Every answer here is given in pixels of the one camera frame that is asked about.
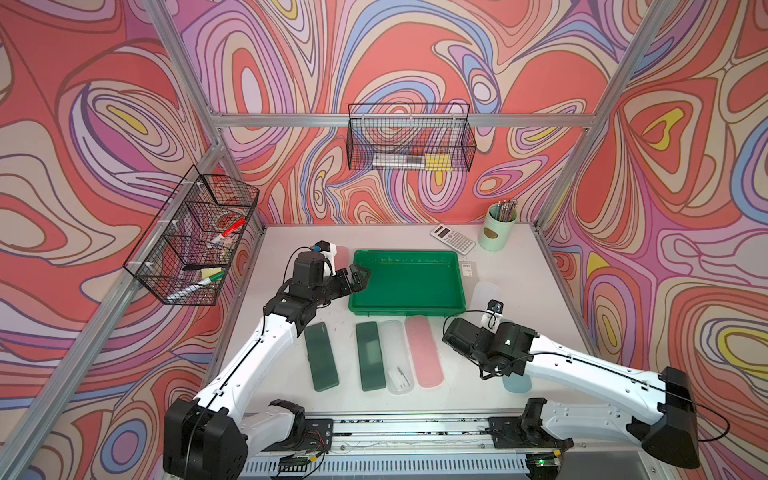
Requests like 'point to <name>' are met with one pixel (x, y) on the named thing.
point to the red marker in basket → (228, 231)
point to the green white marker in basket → (191, 289)
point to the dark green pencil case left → (320, 357)
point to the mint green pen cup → (496, 225)
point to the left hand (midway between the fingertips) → (361, 276)
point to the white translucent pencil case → (398, 363)
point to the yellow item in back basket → (438, 162)
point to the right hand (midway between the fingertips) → (474, 350)
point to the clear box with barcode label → (468, 270)
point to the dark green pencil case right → (372, 374)
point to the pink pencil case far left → (341, 258)
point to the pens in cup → (505, 211)
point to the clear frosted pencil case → (484, 292)
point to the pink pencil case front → (424, 352)
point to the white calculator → (452, 240)
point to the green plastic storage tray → (405, 283)
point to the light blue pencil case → (517, 383)
